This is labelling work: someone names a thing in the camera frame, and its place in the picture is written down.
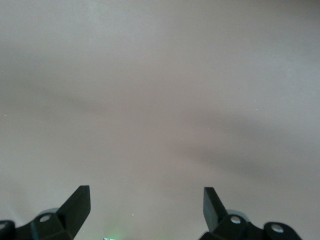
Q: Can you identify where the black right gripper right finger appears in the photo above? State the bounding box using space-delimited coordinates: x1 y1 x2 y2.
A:
199 186 302 240

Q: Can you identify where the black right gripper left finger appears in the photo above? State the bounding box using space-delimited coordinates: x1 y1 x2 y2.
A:
0 185 91 240

